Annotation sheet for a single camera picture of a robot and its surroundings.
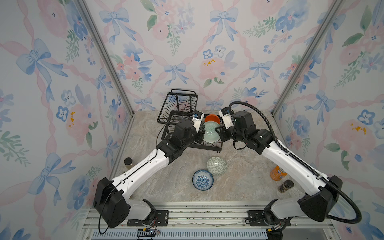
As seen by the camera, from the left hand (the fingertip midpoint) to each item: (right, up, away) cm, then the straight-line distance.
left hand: (204, 124), depth 74 cm
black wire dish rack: (-15, +15, +33) cm, 39 cm away
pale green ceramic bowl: (+3, -5, 0) cm, 6 cm away
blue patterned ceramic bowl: (0, -32, +12) cm, 34 cm away
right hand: (+6, -1, +1) cm, 7 cm away
